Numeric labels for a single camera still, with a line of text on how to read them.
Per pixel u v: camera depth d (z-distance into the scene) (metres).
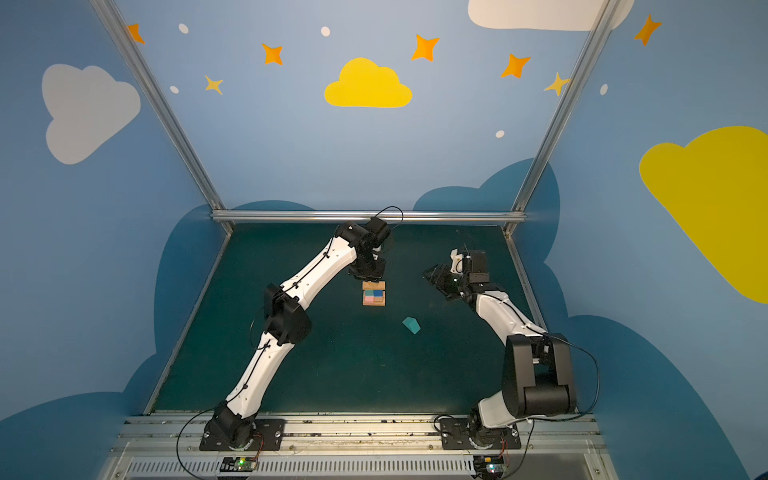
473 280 0.71
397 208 0.84
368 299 0.98
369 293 0.98
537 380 0.44
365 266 0.80
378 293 0.98
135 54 0.75
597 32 0.73
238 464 0.70
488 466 0.71
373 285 0.95
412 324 0.93
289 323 0.61
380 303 0.98
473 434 0.68
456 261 0.84
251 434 0.70
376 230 0.76
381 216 0.80
